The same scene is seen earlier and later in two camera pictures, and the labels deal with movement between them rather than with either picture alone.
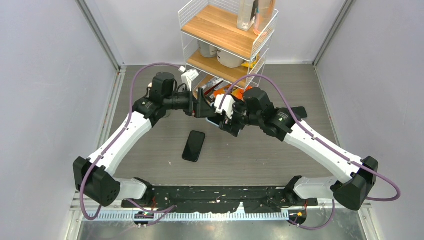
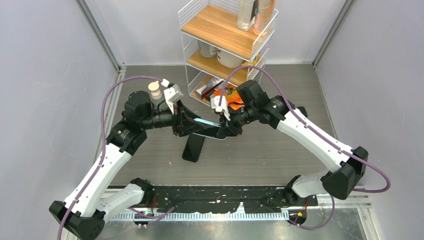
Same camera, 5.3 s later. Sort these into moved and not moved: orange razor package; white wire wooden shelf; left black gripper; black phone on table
Moved: left black gripper
Not moved: orange razor package; black phone on table; white wire wooden shelf
